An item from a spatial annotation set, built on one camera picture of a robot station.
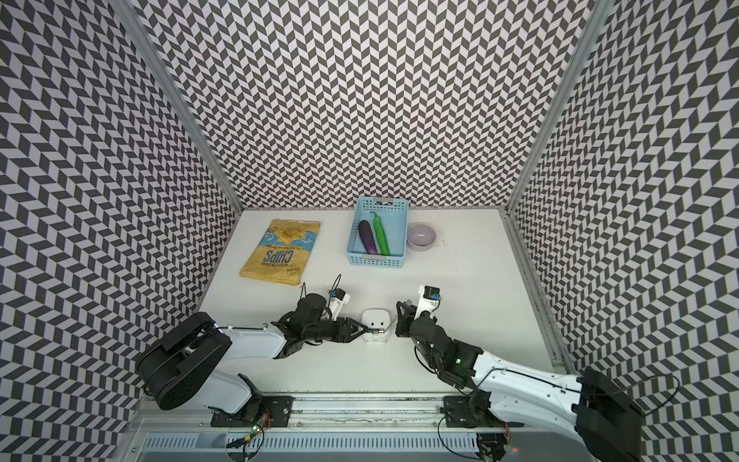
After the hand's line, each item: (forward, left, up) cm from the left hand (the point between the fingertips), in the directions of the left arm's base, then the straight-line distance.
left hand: (360, 333), depth 84 cm
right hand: (+3, -11, +9) cm, 15 cm away
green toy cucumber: (+38, -6, 0) cm, 38 cm away
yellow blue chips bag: (+29, +30, +1) cm, 42 cm away
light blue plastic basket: (+49, -11, 0) cm, 50 cm away
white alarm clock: (+5, -5, -1) cm, 7 cm away
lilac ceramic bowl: (+35, -21, +2) cm, 41 cm away
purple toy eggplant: (+37, -1, 0) cm, 37 cm away
